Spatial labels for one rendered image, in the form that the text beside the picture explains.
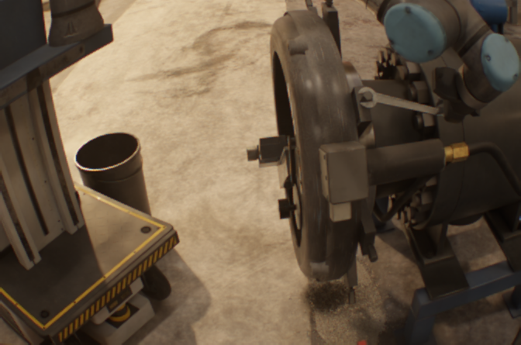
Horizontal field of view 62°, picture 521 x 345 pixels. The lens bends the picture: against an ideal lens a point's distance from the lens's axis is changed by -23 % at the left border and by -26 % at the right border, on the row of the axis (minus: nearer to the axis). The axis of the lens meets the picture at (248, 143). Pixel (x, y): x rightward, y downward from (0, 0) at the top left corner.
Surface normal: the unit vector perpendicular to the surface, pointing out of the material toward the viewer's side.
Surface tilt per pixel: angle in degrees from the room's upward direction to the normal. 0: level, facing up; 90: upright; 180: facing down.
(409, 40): 92
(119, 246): 0
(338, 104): 48
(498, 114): 55
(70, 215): 90
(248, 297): 0
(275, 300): 0
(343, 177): 67
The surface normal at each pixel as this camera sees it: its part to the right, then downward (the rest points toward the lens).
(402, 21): -0.63, 0.47
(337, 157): 0.03, 0.11
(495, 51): 0.04, -0.14
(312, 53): -0.07, -0.54
